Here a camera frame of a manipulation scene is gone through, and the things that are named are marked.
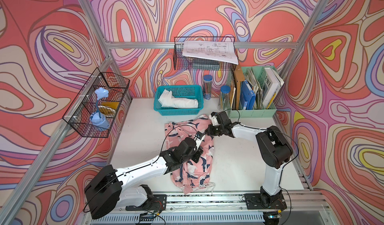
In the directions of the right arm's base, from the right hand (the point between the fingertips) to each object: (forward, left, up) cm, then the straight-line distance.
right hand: (206, 134), depth 96 cm
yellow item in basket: (-3, +49, +32) cm, 58 cm away
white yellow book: (+23, -45, +22) cm, 55 cm away
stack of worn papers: (+31, -31, +22) cm, 49 cm away
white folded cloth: (+27, +28, +5) cm, 39 cm away
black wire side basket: (-3, +56, +30) cm, 63 cm away
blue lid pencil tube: (+35, -3, +11) cm, 36 cm away
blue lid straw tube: (+23, -15, +4) cm, 28 cm away
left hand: (-15, +4, +10) cm, 18 cm away
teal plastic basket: (+38, +7, +3) cm, 39 cm away
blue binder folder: (+18, -28, +16) cm, 37 cm away
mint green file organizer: (+14, -46, +4) cm, 48 cm away
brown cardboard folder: (+23, -21, +28) cm, 42 cm away
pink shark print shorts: (-26, +9, +2) cm, 27 cm away
